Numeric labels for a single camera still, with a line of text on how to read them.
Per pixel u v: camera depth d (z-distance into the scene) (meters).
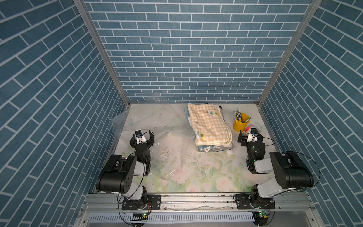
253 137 0.75
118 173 0.46
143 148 0.69
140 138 0.74
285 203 0.76
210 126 0.87
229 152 0.90
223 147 0.85
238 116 0.93
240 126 0.99
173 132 0.98
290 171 0.46
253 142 0.77
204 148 0.81
